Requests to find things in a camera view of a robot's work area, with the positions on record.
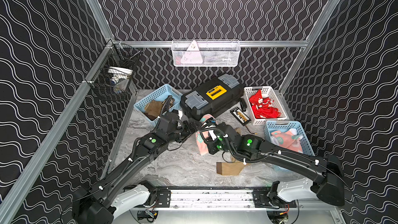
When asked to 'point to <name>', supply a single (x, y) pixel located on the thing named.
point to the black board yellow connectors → (240, 116)
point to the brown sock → (153, 109)
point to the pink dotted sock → (287, 139)
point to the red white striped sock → (265, 112)
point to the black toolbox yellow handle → (211, 98)
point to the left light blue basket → (160, 94)
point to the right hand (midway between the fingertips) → (204, 139)
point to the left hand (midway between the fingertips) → (199, 125)
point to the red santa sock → (258, 102)
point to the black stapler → (243, 104)
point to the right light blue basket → (286, 125)
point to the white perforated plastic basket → (267, 92)
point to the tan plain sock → (229, 168)
